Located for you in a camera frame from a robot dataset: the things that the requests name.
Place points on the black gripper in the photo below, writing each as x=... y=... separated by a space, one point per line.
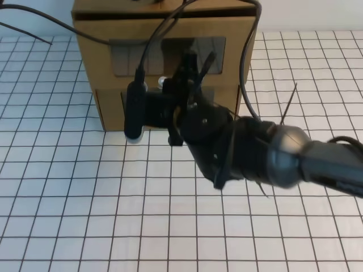
x=191 y=119

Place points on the white drawer handle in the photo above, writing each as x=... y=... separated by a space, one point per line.
x=161 y=81

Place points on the brown cardboard shoebox drawer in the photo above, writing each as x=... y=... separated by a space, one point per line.
x=107 y=70

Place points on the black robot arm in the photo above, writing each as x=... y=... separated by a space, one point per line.
x=282 y=155

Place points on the lower brown cardboard shoebox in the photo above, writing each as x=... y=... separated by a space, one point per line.
x=111 y=112

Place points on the upper brown shoebox outer shell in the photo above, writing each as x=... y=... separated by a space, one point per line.
x=122 y=10

